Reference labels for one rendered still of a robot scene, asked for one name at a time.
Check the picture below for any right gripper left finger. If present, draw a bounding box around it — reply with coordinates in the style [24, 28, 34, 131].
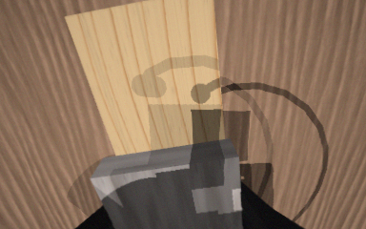
[75, 206, 115, 229]

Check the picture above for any light wooden plank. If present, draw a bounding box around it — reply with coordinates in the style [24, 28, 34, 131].
[65, 0, 225, 156]

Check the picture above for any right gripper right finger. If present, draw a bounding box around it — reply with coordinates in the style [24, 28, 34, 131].
[240, 180, 305, 229]

